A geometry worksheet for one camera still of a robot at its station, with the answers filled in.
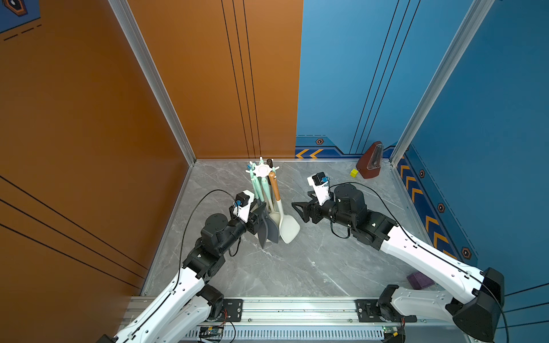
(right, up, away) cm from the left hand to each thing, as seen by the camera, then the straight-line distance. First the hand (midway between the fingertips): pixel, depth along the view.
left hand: (260, 199), depth 71 cm
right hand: (+14, 0, 0) cm, 14 cm away
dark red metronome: (+52, +14, +38) cm, 66 cm away
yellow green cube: (+45, +10, +42) cm, 63 cm away
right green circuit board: (+44, -45, +2) cm, 63 cm away
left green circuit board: (-17, -45, +1) cm, 48 cm away
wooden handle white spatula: (+10, -11, +11) cm, 18 cm away
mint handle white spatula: (+4, -8, +9) cm, 12 cm away
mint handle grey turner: (+1, -6, -9) cm, 11 cm away
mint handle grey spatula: (+4, -10, +6) cm, 12 cm away
